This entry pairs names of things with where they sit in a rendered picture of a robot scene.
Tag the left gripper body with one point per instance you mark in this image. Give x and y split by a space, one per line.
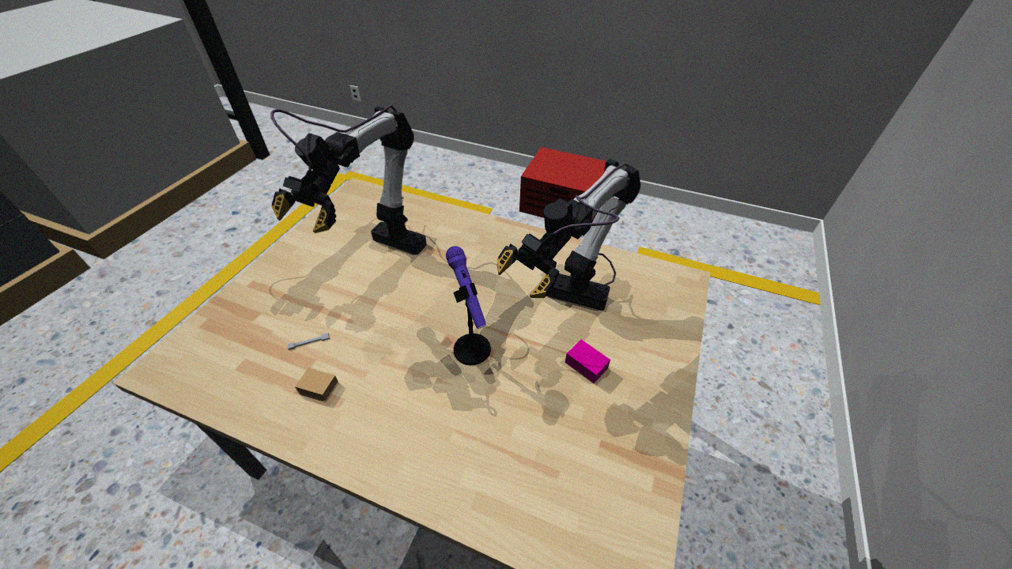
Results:
543 262

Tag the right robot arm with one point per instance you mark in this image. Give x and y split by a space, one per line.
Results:
344 148

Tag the purple microphone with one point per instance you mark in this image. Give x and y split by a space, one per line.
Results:
456 259

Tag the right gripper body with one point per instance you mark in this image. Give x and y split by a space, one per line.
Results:
313 197

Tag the brown flat block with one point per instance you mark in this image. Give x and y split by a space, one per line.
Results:
317 384

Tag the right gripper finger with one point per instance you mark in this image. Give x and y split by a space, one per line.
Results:
319 224
281 206

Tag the purple box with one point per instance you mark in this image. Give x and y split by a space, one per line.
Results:
588 361

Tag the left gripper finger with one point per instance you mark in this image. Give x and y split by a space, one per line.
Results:
539 290
505 261

